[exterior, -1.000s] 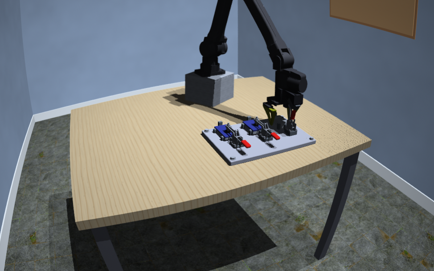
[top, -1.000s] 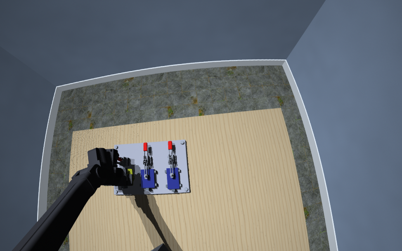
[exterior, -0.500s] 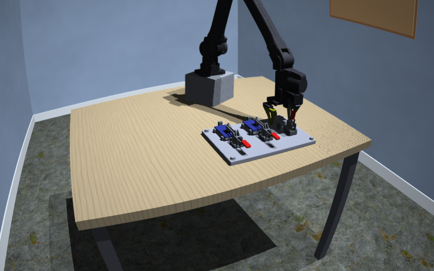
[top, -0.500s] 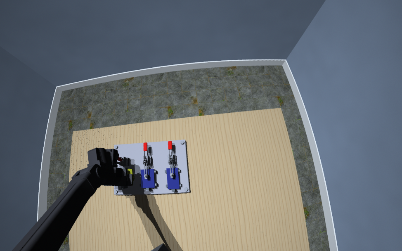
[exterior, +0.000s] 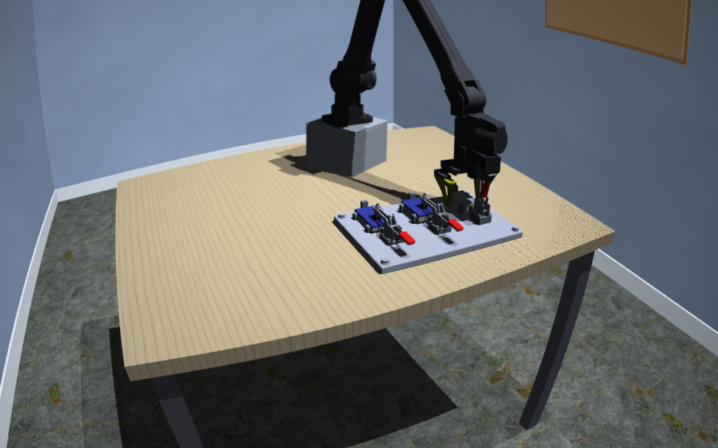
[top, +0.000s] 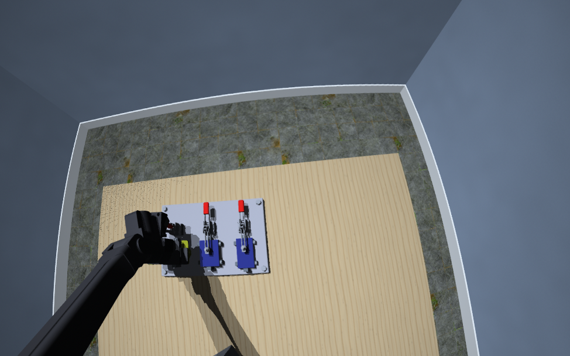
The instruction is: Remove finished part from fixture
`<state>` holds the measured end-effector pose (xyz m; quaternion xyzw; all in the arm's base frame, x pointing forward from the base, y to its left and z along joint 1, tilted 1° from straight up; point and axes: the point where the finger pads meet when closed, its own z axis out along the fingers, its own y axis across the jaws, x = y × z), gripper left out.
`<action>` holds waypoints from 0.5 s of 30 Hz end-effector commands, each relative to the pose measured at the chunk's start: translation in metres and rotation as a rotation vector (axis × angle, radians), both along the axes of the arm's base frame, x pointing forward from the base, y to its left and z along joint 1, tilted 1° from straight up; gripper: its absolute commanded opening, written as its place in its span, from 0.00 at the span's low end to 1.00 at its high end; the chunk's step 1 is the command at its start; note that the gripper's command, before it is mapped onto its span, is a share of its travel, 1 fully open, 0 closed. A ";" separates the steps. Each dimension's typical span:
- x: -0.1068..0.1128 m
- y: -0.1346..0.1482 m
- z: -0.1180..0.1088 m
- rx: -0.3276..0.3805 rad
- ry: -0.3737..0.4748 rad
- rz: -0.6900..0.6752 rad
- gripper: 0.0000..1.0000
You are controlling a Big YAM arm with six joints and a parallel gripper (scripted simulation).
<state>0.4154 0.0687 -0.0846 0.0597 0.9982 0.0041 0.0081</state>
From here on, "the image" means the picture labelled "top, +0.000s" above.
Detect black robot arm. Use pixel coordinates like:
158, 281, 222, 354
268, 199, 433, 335
18, 210, 173, 356

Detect blue rectangular block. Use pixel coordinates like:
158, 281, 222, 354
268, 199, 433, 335
236, 238, 255, 268
200, 239, 221, 266

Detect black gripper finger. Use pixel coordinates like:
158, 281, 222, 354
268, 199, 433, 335
181, 240, 191, 264

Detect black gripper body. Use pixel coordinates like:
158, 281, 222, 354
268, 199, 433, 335
148, 241, 188, 265

